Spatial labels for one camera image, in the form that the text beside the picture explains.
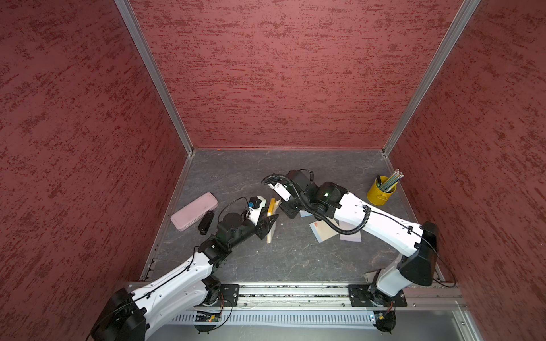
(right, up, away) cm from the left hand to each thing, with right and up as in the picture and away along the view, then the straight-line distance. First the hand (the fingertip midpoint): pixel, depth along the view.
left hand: (272, 215), depth 77 cm
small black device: (-29, -6, +10) cm, 32 cm away
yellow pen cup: (+48, +7, +15) cm, 51 cm away
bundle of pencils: (+52, +12, +13) cm, 55 cm away
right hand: (+4, +4, -1) cm, 6 cm away
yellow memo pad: (0, +3, -3) cm, 4 cm away
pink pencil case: (-37, -2, +20) cm, 42 cm away
